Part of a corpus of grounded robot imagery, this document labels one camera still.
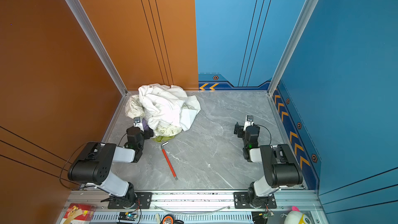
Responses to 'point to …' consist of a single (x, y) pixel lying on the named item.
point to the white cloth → (164, 106)
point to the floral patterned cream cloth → (134, 108)
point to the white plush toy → (295, 216)
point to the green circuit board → (127, 216)
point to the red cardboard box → (79, 213)
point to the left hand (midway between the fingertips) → (141, 124)
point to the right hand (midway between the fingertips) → (244, 123)
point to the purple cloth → (145, 125)
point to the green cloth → (159, 139)
